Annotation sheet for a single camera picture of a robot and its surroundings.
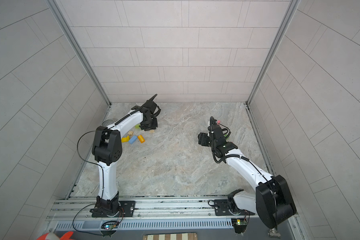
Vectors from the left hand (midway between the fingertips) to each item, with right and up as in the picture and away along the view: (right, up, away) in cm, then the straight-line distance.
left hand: (157, 124), depth 98 cm
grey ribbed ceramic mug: (-35, +2, +1) cm, 35 cm away
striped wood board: (+15, -45, -35) cm, 59 cm away
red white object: (-35, -42, -38) cm, 67 cm away
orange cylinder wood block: (-10, -9, -2) cm, 14 cm away
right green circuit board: (+44, -44, -30) cm, 69 cm away
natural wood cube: (-2, -3, -8) cm, 9 cm away
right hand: (+28, -6, -12) cm, 31 cm away
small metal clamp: (+57, -45, -34) cm, 80 cm away
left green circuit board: (-14, -42, -33) cm, 56 cm away
